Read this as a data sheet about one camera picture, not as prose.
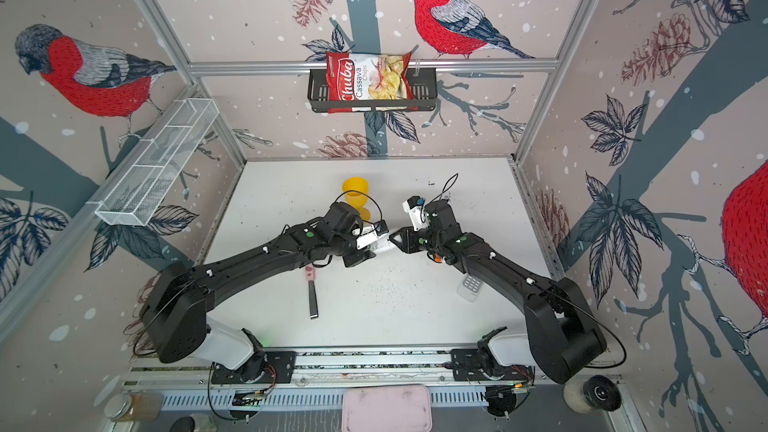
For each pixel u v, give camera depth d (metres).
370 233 0.71
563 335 0.41
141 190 0.73
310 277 0.88
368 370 0.75
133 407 0.62
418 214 0.78
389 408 0.66
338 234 0.65
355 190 0.64
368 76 0.87
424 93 0.95
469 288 0.86
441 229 0.66
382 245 0.81
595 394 0.61
